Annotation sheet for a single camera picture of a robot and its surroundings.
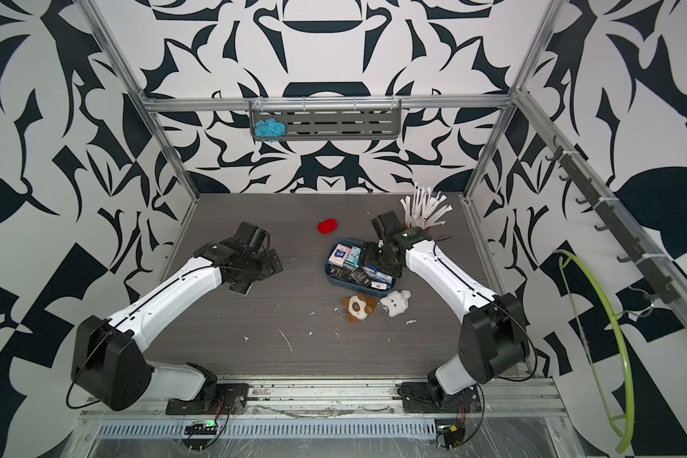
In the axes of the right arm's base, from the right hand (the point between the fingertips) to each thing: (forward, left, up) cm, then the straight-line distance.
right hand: (366, 259), depth 85 cm
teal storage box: (-5, -3, -8) cm, 10 cm away
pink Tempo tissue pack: (+7, +8, -8) cm, 14 cm away
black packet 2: (-1, +2, -8) cm, 8 cm away
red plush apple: (+22, +13, -12) cm, 28 cm away
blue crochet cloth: (+35, +29, +21) cm, 51 cm away
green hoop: (-43, -44, +7) cm, 62 cm away
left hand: (-2, +30, 0) cm, 30 cm away
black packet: (0, +8, -8) cm, 11 cm away
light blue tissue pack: (-2, -6, -9) cm, 11 cm away
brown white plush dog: (-10, +2, -10) cm, 15 cm away
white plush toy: (-9, -9, -10) cm, 16 cm away
